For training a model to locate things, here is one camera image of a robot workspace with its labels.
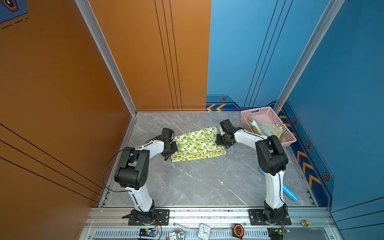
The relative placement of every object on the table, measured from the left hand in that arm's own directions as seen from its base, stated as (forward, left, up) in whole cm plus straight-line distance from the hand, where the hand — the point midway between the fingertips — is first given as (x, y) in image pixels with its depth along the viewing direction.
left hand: (175, 147), depth 99 cm
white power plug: (-47, -7, +7) cm, 48 cm away
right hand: (+5, -29, 0) cm, 29 cm away
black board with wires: (-46, -53, -1) cm, 70 cm away
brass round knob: (-42, -67, +2) cm, 79 cm away
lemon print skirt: (+2, -15, +1) cm, 15 cm away
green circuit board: (-46, +9, -2) cm, 47 cm away
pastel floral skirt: (+15, -66, +2) cm, 67 cm away
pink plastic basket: (+24, -65, +1) cm, 69 cm away
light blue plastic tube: (-27, -63, +2) cm, 68 cm away
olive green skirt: (+10, -52, +10) cm, 54 cm away
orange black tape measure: (-45, -34, +3) cm, 57 cm away
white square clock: (-46, -18, +2) cm, 49 cm away
